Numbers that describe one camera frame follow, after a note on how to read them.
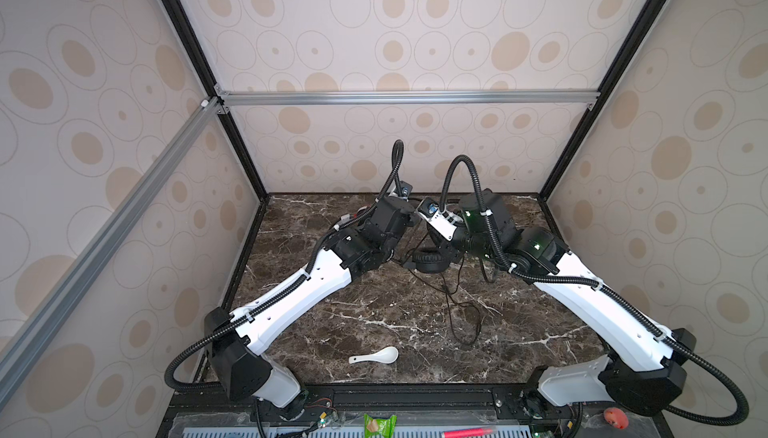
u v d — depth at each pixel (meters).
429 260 0.70
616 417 0.69
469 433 0.69
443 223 0.56
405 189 0.60
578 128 1.00
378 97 0.91
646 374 0.40
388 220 0.51
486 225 0.46
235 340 0.39
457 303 0.91
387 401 0.75
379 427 0.69
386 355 0.81
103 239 0.55
